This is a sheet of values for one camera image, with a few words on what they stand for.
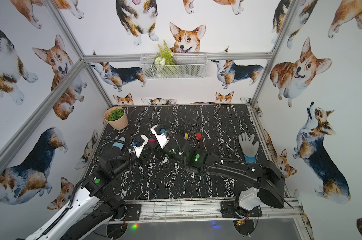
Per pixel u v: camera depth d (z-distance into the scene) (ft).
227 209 2.40
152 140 1.89
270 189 1.29
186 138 3.54
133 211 2.41
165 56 2.70
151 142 1.92
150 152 2.12
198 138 3.30
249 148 3.10
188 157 1.70
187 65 3.04
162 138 1.87
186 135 3.39
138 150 1.85
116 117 3.27
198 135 3.31
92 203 1.60
